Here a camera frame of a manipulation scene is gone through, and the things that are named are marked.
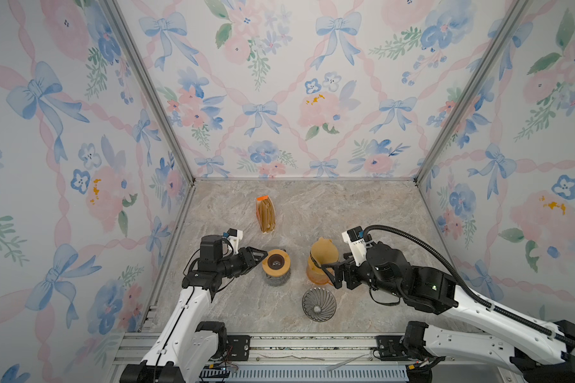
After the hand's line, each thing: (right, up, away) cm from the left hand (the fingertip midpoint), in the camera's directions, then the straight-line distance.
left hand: (264, 254), depth 78 cm
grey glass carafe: (+4, -11, +7) cm, 14 cm away
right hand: (+20, +1, -11) cm, 23 cm away
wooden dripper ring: (+4, -7, +2) cm, 8 cm away
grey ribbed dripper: (+18, -18, +3) cm, 25 cm away
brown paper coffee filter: (+20, +1, +2) cm, 20 cm away
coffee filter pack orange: (-2, +12, +22) cm, 25 cm away
